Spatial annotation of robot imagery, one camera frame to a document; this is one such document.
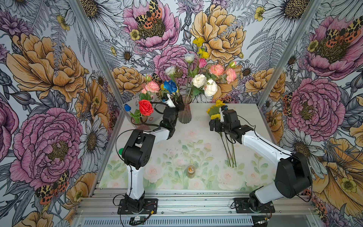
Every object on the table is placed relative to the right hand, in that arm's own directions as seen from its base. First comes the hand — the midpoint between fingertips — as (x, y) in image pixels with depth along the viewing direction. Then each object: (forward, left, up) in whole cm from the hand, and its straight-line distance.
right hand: (216, 125), depth 89 cm
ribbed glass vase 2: (+17, +19, -10) cm, 27 cm away
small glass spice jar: (-25, +17, -7) cm, 31 cm away
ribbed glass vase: (-4, +43, +8) cm, 44 cm away
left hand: (+16, +22, +9) cm, 29 cm away
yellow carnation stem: (+13, -1, -7) cm, 15 cm away
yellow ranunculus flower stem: (-11, -12, -16) cm, 23 cm away
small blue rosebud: (+4, +51, +14) cm, 53 cm away
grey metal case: (+3, +46, +17) cm, 49 cm away
